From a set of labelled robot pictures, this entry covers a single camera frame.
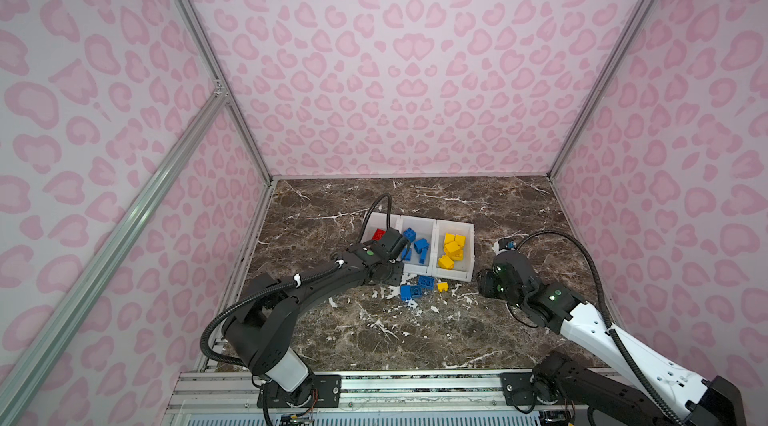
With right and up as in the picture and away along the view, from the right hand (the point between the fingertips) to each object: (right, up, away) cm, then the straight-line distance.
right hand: (483, 276), depth 80 cm
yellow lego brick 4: (-5, +5, +15) cm, 16 cm away
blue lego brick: (-18, +9, +19) cm, 28 cm away
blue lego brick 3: (-14, +2, +16) cm, 22 cm away
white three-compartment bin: (-10, +5, +12) cm, 17 cm away
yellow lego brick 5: (-4, +3, +15) cm, 16 cm away
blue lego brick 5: (-14, -4, +10) cm, 18 cm away
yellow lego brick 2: (-2, +7, +18) cm, 19 cm away
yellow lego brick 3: (-6, +8, +18) cm, 21 cm away
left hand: (-23, +1, +7) cm, 24 cm away
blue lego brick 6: (-20, -7, +9) cm, 23 cm away
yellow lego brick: (-8, +1, +13) cm, 15 cm away
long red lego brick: (-28, +11, +5) cm, 30 cm away
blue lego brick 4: (-21, +7, -9) cm, 24 cm away
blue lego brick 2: (-15, +6, +18) cm, 24 cm away
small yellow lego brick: (-9, -6, +11) cm, 15 cm away
